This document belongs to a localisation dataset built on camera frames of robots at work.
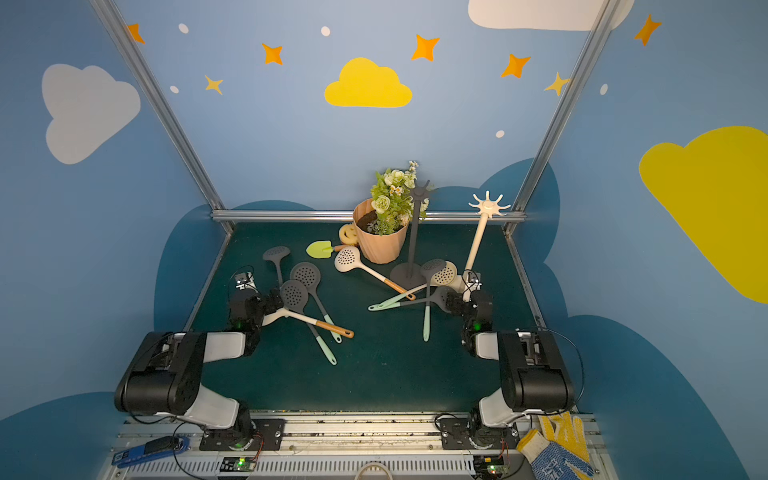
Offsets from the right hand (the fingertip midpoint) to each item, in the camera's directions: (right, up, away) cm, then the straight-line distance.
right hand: (471, 287), depth 95 cm
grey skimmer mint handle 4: (-10, -4, +1) cm, 11 cm away
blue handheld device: (-81, -34, -28) cm, 93 cm away
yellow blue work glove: (+15, -37, -23) cm, 46 cm away
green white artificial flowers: (-26, +28, -2) cm, 38 cm away
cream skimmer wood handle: (-63, -9, -6) cm, 64 cm away
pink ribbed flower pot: (-30, +13, +6) cm, 34 cm away
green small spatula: (-54, +13, +19) cm, 58 cm away
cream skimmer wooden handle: (-41, +9, +11) cm, 44 cm away
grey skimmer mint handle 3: (-12, +6, +8) cm, 16 cm away
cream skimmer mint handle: (-7, +3, +9) cm, 12 cm away
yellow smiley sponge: (-43, +19, +20) cm, 51 cm away
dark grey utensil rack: (-19, +3, +9) cm, 22 cm away
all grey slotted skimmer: (-68, +11, +13) cm, 70 cm away
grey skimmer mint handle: (-55, +3, +9) cm, 56 cm away
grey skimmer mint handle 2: (-59, -3, +3) cm, 59 cm away
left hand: (-66, 0, -1) cm, 66 cm away
